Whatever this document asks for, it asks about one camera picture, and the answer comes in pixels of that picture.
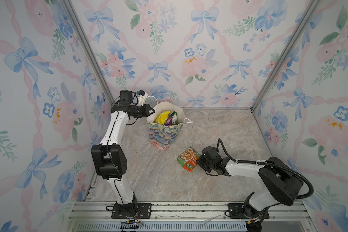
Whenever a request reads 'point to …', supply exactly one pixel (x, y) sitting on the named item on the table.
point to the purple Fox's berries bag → (169, 121)
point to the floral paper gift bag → (162, 136)
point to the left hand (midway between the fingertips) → (154, 109)
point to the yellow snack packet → (162, 117)
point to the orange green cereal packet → (188, 159)
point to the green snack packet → (174, 116)
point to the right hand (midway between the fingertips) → (195, 160)
